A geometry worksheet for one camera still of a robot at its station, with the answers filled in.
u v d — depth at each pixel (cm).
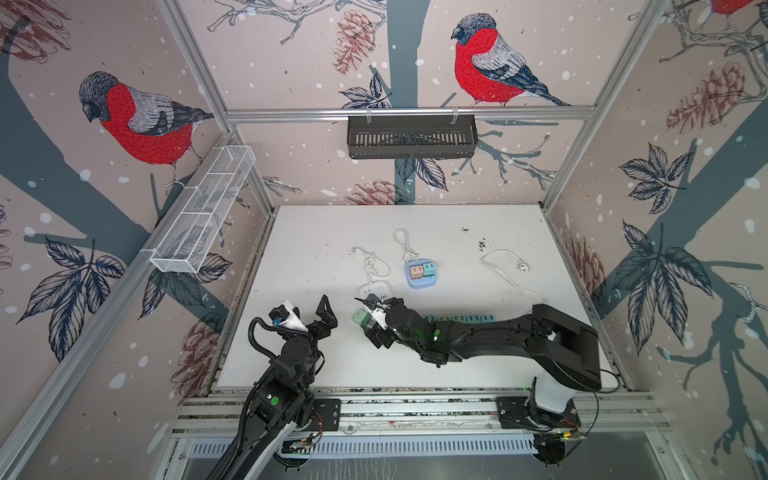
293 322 67
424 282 96
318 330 69
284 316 65
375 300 69
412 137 104
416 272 93
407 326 60
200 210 79
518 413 73
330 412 74
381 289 95
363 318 88
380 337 71
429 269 94
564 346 48
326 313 71
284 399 58
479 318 83
